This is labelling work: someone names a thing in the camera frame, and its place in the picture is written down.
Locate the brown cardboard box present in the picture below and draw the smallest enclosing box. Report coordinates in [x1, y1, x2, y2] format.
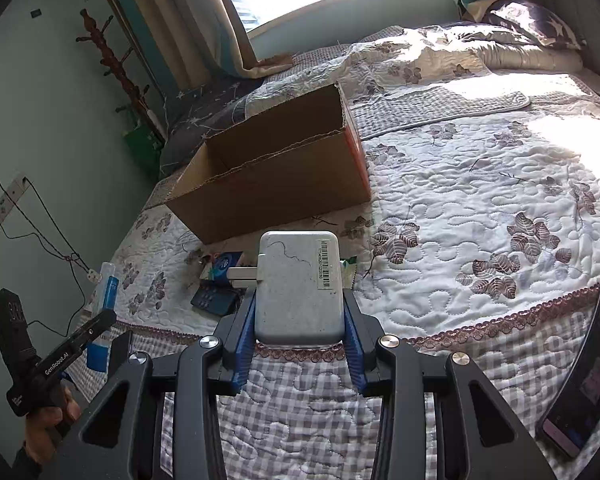
[165, 84, 371, 244]

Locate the green seaweed cracker packet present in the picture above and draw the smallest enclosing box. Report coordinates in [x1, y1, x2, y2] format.
[340, 256, 357, 289]

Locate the dark star patterned blanket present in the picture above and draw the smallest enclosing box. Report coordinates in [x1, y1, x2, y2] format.
[160, 76, 262, 178]

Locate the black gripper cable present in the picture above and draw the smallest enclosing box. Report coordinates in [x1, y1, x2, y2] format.
[0, 148, 102, 336]

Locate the person's left hand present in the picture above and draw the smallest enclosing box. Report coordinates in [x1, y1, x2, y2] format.
[24, 387, 81, 465]

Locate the white wall socket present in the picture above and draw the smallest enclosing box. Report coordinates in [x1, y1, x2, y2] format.
[0, 174, 29, 229]

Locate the beige teal curtain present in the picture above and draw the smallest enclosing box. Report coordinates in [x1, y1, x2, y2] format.
[109, 0, 293, 90]

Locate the dark blue remote control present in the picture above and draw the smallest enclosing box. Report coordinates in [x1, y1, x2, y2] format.
[190, 280, 240, 316]

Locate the green bag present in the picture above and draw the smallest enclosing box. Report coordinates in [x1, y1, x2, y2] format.
[123, 124, 162, 182]

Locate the blue white tissue pack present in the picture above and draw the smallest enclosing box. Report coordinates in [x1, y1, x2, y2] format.
[200, 252, 251, 283]

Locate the star patterned pillow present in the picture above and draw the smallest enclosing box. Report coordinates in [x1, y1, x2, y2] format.
[482, 0, 582, 51]

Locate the white power adapter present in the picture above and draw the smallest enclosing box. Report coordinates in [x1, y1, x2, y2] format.
[227, 231, 344, 346]

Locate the smartphone with lit screen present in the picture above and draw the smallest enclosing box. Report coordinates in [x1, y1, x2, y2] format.
[536, 292, 600, 460]

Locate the wooden coat rack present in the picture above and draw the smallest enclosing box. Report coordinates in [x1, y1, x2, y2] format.
[76, 9, 165, 146]

